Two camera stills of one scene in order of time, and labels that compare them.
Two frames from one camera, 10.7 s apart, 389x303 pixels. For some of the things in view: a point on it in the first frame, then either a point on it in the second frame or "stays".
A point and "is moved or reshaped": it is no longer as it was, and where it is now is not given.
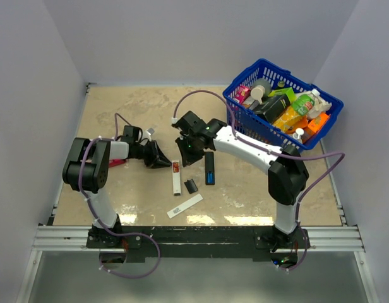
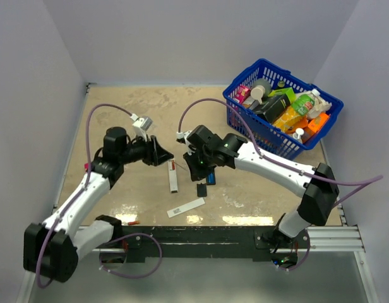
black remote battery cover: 191,186 -> 201,190
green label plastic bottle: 304,104 stays
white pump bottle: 299,131 stays
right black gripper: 187,158 -> 197,173
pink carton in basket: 242,94 stays
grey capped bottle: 261,88 stays
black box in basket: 274,108 stays
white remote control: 176,180 is moved or reshaped
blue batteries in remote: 210,178 stays
